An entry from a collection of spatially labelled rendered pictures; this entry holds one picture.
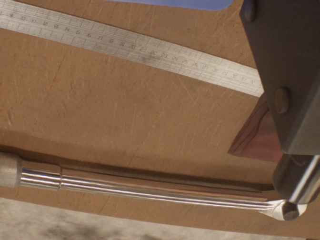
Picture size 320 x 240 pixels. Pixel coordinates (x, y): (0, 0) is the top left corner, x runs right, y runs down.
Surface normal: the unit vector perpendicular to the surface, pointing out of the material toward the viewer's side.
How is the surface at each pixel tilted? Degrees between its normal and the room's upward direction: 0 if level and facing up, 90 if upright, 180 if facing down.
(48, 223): 0
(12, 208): 0
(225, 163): 0
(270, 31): 90
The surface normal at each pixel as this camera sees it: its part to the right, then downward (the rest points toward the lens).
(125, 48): 0.11, 0.73
